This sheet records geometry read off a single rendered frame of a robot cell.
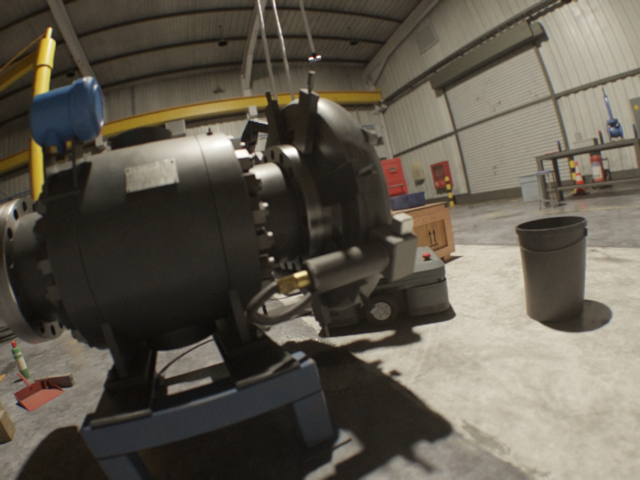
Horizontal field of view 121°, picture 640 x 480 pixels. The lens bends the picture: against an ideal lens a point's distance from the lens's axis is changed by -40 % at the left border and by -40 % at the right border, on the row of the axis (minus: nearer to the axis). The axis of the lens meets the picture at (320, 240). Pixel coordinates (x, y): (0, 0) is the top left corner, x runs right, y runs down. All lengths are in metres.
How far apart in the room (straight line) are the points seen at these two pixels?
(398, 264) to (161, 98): 12.80
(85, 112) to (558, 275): 1.49
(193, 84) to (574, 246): 13.19
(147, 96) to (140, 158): 12.58
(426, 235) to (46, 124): 2.31
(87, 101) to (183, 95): 12.39
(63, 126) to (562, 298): 1.60
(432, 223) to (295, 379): 1.95
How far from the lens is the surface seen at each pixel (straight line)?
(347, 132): 0.81
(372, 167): 0.66
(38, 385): 1.95
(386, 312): 1.41
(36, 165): 4.49
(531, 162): 9.72
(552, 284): 1.22
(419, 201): 2.57
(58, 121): 0.82
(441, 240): 2.52
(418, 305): 1.40
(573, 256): 1.21
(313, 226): 0.85
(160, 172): 0.74
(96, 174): 0.80
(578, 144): 5.63
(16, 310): 0.92
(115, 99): 13.74
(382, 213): 0.78
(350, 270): 0.65
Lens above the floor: 0.56
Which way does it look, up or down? 5 degrees down
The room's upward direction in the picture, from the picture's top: 12 degrees counter-clockwise
